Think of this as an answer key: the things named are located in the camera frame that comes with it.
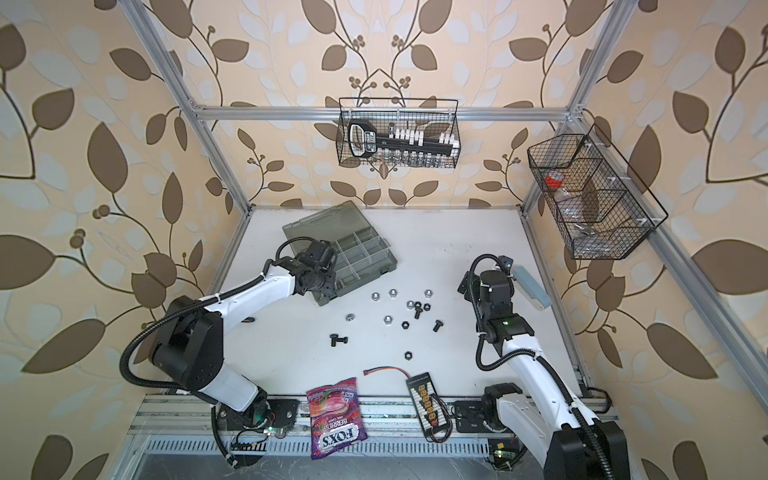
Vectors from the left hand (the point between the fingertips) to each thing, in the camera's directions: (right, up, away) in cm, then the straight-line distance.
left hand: (320, 277), depth 90 cm
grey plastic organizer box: (+12, +6, +14) cm, 19 cm away
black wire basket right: (+74, +21, -17) cm, 79 cm away
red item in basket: (+71, +29, -2) cm, 76 cm away
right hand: (+47, 0, -6) cm, 48 cm away
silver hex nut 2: (+22, -6, +6) cm, 24 cm away
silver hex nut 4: (+28, -9, +3) cm, 29 cm away
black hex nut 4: (+27, -22, -6) cm, 35 cm away
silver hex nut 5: (+21, -13, +1) cm, 25 cm away
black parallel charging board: (+32, -31, -17) cm, 47 cm away
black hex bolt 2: (+30, -11, +1) cm, 32 cm away
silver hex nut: (+16, -7, +6) cm, 19 cm away
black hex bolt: (+5, -17, -4) cm, 19 cm away
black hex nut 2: (+33, -10, +3) cm, 35 cm away
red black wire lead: (+16, -25, -8) cm, 31 cm away
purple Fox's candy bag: (+9, -32, -19) cm, 38 cm away
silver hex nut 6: (+9, -12, +1) cm, 15 cm away
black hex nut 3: (+26, -15, 0) cm, 30 cm away
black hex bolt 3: (+36, -14, -1) cm, 38 cm away
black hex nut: (+30, -10, +3) cm, 32 cm away
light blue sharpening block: (+65, -4, +1) cm, 66 cm away
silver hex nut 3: (+34, -6, +6) cm, 35 cm away
